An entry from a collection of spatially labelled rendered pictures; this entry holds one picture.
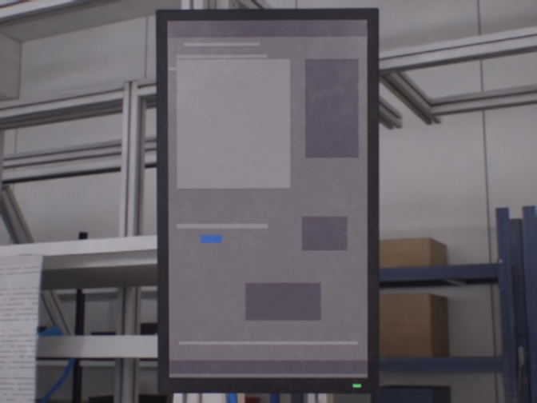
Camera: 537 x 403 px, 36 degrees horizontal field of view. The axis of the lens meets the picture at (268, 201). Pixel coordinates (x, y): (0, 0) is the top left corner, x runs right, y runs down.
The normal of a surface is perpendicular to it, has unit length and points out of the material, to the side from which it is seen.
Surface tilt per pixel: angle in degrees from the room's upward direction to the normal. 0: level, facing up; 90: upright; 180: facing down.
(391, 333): 90
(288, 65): 101
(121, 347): 90
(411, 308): 90
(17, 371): 91
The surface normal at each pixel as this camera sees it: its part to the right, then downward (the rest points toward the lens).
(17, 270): -0.44, -0.22
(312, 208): -0.01, 0.02
